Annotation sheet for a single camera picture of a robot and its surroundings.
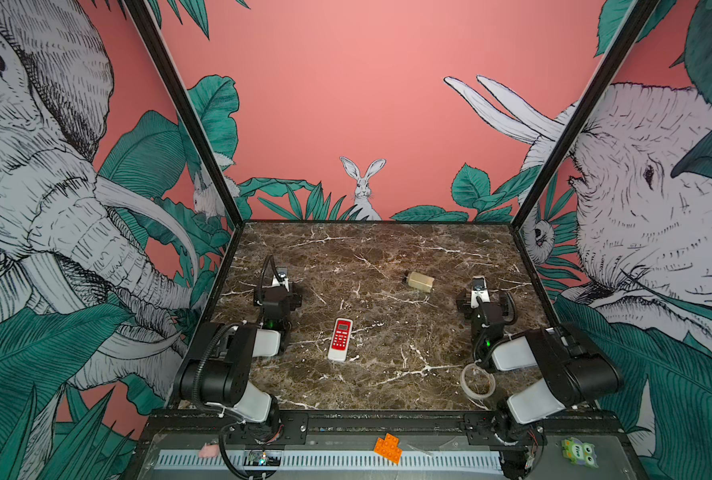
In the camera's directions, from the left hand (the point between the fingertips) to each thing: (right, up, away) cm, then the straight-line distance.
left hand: (276, 278), depth 92 cm
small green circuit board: (+3, -40, -22) cm, 46 cm away
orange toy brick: (+34, -39, -22) cm, 56 cm away
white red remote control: (+21, -18, -4) cm, 28 cm away
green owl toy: (+80, -40, -22) cm, 92 cm away
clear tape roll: (+59, -28, -10) cm, 66 cm away
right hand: (+64, -2, -2) cm, 64 cm away
